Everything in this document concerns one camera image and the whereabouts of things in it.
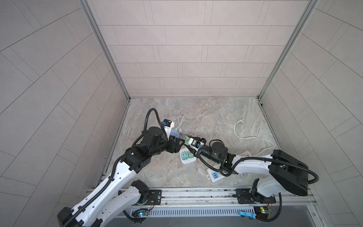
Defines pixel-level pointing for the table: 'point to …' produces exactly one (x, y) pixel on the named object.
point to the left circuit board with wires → (141, 213)
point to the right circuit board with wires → (263, 212)
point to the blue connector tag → (247, 214)
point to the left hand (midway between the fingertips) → (183, 139)
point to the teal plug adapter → (185, 155)
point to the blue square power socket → (175, 133)
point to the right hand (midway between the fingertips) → (185, 141)
